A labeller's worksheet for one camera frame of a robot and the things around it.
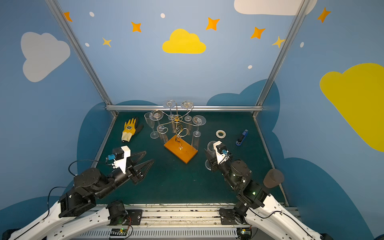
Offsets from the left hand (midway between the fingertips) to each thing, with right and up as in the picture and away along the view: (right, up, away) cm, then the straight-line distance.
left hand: (148, 154), depth 58 cm
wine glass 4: (+5, +24, +22) cm, 33 cm away
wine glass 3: (0, +17, +16) cm, 23 cm away
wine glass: (-11, +17, +35) cm, 41 cm away
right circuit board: (+43, -42, +16) cm, 63 cm away
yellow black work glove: (-28, +10, +50) cm, 58 cm away
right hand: (+27, +2, +10) cm, 29 cm away
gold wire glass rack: (+6, +12, +35) cm, 37 cm away
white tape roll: (+38, +8, +53) cm, 66 cm away
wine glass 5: (+14, +23, +22) cm, 35 cm away
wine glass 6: (+20, +14, +16) cm, 29 cm away
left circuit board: (-20, -42, +15) cm, 49 cm away
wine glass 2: (+25, -1, +5) cm, 26 cm away
